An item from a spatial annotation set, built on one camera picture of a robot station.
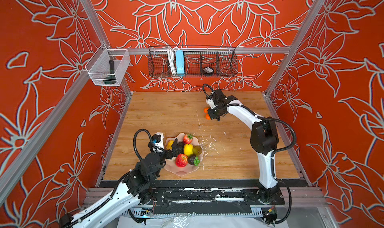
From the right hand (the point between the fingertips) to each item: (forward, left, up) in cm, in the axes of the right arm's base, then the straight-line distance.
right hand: (209, 113), depth 96 cm
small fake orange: (-4, +1, +1) cm, 4 cm away
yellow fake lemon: (-25, +14, -1) cm, 28 cm away
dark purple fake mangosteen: (-31, +11, -1) cm, 32 cm away
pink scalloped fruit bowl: (-31, +23, -7) cm, 39 cm away
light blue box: (+20, +18, +26) cm, 37 cm away
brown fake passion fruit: (-26, +9, +1) cm, 28 cm away
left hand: (-23, +24, +10) cm, 35 cm away
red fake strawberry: (-18, +14, -1) cm, 23 cm away
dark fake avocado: (-23, +18, -2) cm, 29 cm away
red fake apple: (-31, +17, -1) cm, 35 cm away
